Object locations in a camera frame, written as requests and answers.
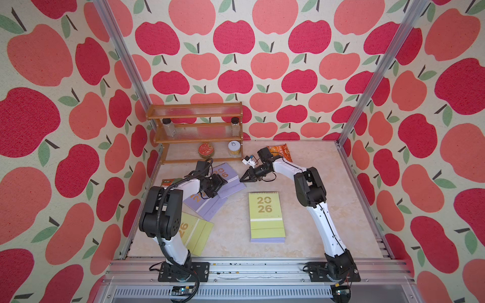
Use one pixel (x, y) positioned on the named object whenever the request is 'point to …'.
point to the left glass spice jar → (169, 127)
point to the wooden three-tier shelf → (199, 143)
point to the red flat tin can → (205, 150)
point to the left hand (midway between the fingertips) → (226, 187)
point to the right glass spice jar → (235, 125)
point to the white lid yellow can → (234, 147)
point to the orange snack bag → (281, 150)
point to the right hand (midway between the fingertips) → (241, 184)
